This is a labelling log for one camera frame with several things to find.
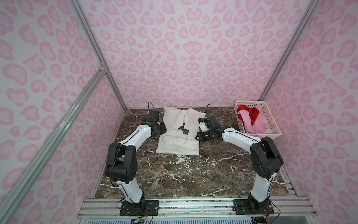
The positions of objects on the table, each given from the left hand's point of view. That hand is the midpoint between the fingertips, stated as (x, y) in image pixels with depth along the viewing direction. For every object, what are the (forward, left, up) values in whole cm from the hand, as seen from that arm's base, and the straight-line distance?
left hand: (165, 127), depth 94 cm
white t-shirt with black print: (0, -10, -9) cm, 13 cm away
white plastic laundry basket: (+2, -78, -7) cm, 78 cm away
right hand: (-6, -21, -3) cm, 22 cm away
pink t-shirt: (+6, -68, -6) cm, 69 cm away
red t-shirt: (+15, -66, -3) cm, 68 cm away
